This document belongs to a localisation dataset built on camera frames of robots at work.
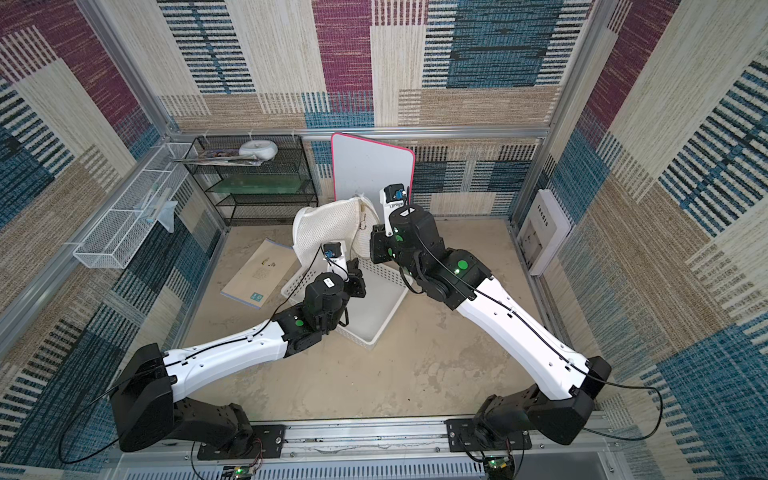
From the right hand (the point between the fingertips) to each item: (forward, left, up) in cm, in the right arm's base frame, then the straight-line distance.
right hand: (373, 225), depth 65 cm
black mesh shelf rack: (+43, +55, -33) cm, 77 cm away
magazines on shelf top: (+36, +46, -6) cm, 59 cm away
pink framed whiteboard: (+34, +5, -10) cm, 36 cm away
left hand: (+2, +5, -14) cm, 14 cm away
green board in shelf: (+30, +36, -12) cm, 48 cm away
